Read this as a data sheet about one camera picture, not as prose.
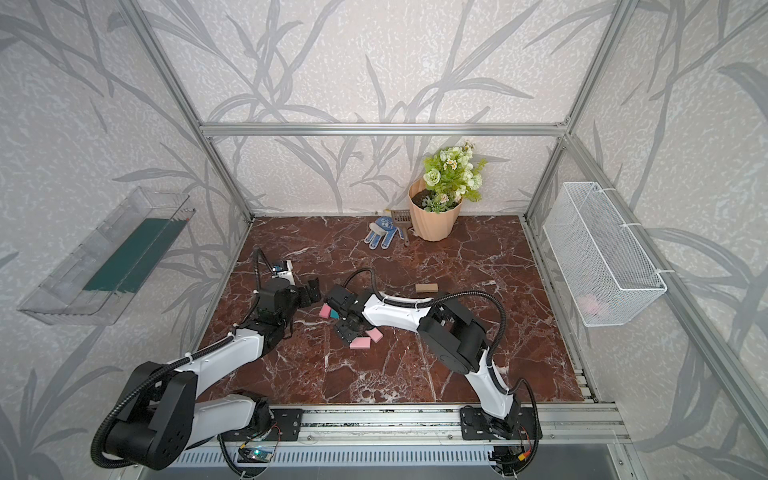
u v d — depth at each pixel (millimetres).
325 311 937
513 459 699
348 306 702
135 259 615
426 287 994
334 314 926
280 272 765
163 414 413
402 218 1155
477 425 733
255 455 707
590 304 732
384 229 1153
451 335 504
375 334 883
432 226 1040
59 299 579
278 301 670
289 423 737
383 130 956
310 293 820
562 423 753
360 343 843
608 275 607
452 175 963
